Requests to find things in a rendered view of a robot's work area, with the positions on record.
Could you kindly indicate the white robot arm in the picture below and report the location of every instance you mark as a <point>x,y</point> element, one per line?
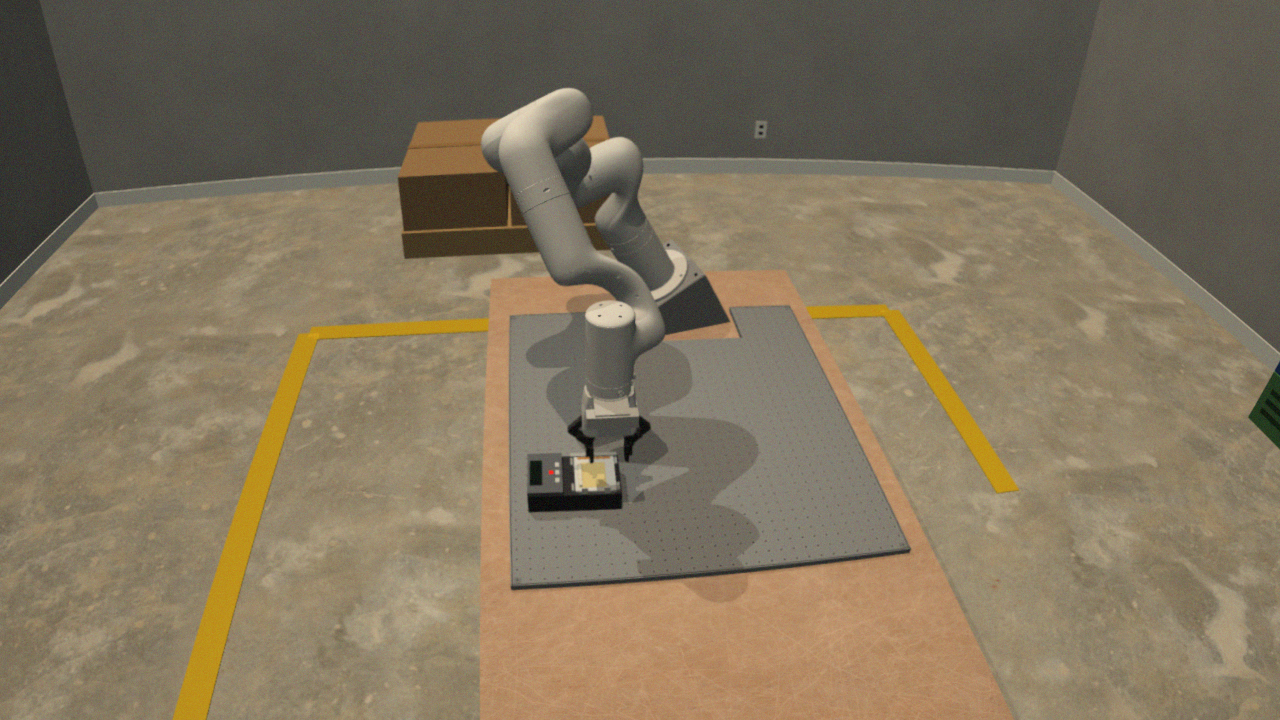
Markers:
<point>615,335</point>

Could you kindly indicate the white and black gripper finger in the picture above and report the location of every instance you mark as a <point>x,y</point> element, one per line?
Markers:
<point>573,429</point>
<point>629,442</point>

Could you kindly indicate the black cassette dock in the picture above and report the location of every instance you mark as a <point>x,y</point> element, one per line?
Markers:
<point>547,491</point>

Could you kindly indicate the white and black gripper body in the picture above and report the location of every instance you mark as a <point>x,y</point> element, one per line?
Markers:
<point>588,403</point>

